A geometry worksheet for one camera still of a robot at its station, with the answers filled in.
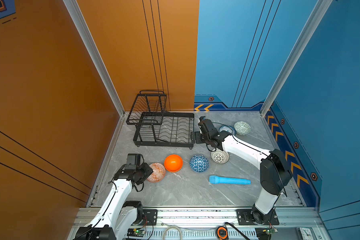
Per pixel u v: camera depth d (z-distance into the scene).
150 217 0.74
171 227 0.70
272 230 0.69
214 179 0.82
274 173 0.46
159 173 0.87
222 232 0.67
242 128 1.09
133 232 0.71
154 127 0.84
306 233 0.67
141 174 0.72
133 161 0.65
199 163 0.91
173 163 0.91
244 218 0.72
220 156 0.94
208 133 0.67
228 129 1.06
